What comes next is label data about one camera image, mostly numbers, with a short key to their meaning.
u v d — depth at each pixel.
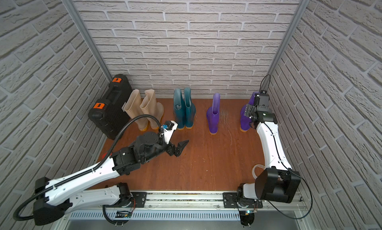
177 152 0.59
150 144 0.48
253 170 0.83
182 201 0.76
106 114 0.79
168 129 0.55
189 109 0.82
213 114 0.77
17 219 0.38
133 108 0.81
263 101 0.60
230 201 0.74
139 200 0.73
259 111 0.57
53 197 0.39
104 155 0.89
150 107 0.85
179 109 0.79
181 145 0.58
